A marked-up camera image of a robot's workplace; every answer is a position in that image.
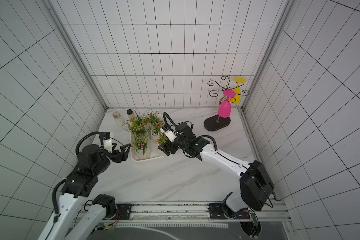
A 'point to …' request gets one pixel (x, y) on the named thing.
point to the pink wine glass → (224, 107)
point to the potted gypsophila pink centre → (137, 125)
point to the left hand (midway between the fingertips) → (122, 147)
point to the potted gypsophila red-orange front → (154, 120)
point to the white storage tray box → (153, 151)
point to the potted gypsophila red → (142, 119)
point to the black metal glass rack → (215, 123)
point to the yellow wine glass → (237, 99)
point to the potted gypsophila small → (155, 133)
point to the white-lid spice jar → (119, 120)
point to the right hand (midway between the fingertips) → (165, 137)
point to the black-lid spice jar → (129, 112)
